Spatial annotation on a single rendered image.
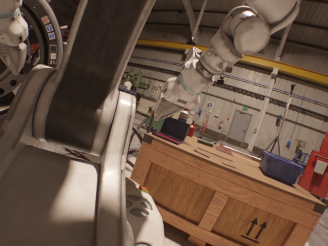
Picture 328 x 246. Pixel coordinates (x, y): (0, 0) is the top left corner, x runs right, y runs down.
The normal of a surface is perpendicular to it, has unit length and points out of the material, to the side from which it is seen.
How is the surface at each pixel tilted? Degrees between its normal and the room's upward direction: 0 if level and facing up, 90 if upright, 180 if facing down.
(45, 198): 23
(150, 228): 38
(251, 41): 143
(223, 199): 90
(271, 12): 165
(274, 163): 90
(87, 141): 116
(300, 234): 90
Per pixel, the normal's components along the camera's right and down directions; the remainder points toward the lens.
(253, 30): -0.08, 0.76
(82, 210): 0.45, -0.80
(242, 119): -0.44, -0.11
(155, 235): 0.53, -0.61
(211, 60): -0.58, 0.47
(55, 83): 0.46, -0.35
